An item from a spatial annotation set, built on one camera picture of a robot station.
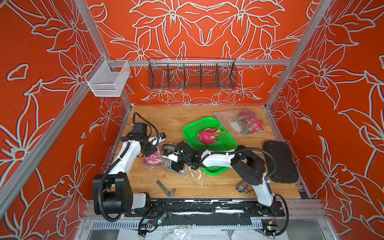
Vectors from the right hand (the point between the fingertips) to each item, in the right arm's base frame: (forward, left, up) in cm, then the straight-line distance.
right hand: (168, 157), depth 87 cm
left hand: (+6, +11, +5) cm, 14 cm away
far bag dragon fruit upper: (+32, -53, +3) cm, 62 cm away
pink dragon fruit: (-3, +8, +4) cm, 10 cm away
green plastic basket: (+19, -13, 0) cm, 23 cm away
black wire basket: (+50, -11, +25) cm, 57 cm away
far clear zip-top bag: (+31, -50, -3) cm, 58 cm away
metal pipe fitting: (-16, -41, -1) cm, 44 cm away
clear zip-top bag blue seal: (-6, +1, +4) cm, 8 cm away
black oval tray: (-7, -66, 0) cm, 66 cm away
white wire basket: (+40, +40, +28) cm, 63 cm away
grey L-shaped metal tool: (-19, -2, -4) cm, 20 cm away
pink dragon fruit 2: (+12, -25, +5) cm, 28 cm away
